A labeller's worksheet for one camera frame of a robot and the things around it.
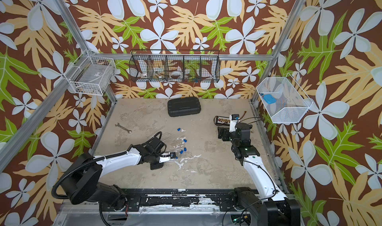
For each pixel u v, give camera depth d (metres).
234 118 0.70
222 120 1.05
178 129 1.03
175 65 0.98
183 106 1.08
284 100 0.84
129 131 1.01
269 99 0.86
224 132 0.73
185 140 0.97
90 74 0.85
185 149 0.93
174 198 0.77
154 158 0.74
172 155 0.77
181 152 0.92
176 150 0.93
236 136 0.70
